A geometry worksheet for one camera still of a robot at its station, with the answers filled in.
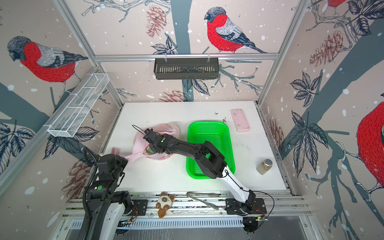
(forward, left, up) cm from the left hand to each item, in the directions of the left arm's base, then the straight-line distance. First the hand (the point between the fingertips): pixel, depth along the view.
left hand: (122, 156), depth 78 cm
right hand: (+12, -15, -10) cm, 21 cm away
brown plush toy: (-20, -23, -11) cm, 33 cm away
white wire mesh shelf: (+11, +23, +17) cm, 31 cm away
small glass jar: (-5, -76, -6) cm, 77 cm away
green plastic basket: (+21, -56, -11) cm, 60 cm away
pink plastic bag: (+4, -10, 0) cm, 11 cm away
